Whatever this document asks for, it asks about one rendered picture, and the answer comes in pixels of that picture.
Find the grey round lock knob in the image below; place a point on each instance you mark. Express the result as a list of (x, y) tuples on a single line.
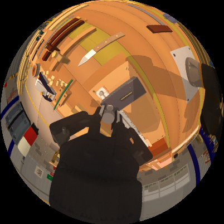
[(108, 117)]

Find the lavender small box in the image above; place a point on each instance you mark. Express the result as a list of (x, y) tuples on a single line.
[(170, 17)]

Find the white paper poster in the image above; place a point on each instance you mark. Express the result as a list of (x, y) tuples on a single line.
[(39, 171)]

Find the dark grey square head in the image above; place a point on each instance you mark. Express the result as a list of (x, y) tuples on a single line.
[(128, 87)]

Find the steel ruler blade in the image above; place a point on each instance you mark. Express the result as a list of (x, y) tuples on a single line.
[(134, 127)]

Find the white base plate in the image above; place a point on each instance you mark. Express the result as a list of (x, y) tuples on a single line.
[(181, 57)]

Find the dark brown long wooden gauge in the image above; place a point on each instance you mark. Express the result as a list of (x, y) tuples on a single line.
[(59, 35)]

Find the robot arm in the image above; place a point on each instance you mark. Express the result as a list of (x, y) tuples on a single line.
[(209, 89)]

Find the white small bracket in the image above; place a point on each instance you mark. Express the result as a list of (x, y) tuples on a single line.
[(102, 93)]

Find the green small sign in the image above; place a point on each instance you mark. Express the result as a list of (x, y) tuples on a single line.
[(49, 177)]

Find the light wooden mallet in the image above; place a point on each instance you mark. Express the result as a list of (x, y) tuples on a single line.
[(58, 56)]

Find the orange white wall sign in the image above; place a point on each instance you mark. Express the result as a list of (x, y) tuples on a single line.
[(206, 157)]

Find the green thin rod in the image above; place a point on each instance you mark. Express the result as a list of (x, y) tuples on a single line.
[(64, 92)]

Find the grey long steel strip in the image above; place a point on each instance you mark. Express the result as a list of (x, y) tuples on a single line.
[(146, 13)]

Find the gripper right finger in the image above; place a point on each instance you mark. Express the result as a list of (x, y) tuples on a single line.
[(138, 144)]

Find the small light wooden block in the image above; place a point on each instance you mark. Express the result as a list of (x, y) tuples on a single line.
[(51, 79), (59, 82), (65, 84), (45, 72)]

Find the dark brown flat block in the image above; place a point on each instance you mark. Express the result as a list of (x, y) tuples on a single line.
[(159, 28)]

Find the brass bench bracket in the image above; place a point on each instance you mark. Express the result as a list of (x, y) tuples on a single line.
[(55, 157)]

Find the orange round tape measure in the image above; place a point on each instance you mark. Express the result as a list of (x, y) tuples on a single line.
[(35, 69)]

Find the dark blue white hand plane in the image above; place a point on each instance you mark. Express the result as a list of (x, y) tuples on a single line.
[(45, 86)]

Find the grey drawer cabinet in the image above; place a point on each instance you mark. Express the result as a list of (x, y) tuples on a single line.
[(16, 122)]

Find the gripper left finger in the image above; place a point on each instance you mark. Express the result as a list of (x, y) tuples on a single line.
[(61, 126)]

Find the light wooden gauge board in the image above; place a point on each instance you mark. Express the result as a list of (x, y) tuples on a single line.
[(115, 74)]

